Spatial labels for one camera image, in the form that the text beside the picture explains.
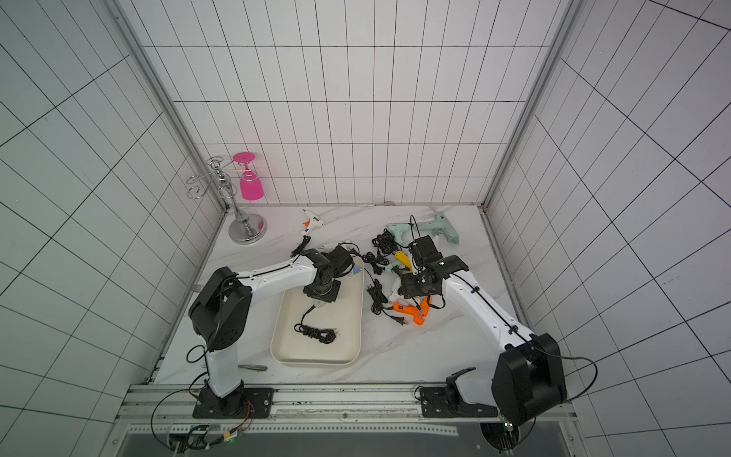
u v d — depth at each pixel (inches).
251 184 40.4
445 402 28.6
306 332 32.8
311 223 44.5
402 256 39.0
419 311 34.4
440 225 43.5
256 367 31.1
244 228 43.5
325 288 30.7
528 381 15.8
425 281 23.1
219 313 19.1
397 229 42.2
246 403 28.0
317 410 28.6
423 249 25.3
